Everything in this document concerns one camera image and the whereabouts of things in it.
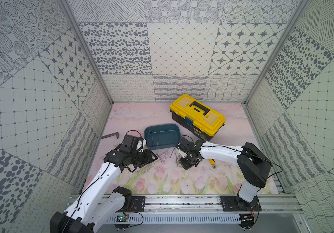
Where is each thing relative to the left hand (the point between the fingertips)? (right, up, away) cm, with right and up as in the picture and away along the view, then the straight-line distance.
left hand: (154, 156), depth 75 cm
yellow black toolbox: (+28, +18, +13) cm, 36 cm away
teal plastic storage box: (+2, +7, +27) cm, 28 cm away
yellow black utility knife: (+34, -7, +13) cm, 37 cm away
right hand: (+18, -9, +10) cm, 23 cm away
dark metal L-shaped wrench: (-34, +8, +26) cm, 44 cm away
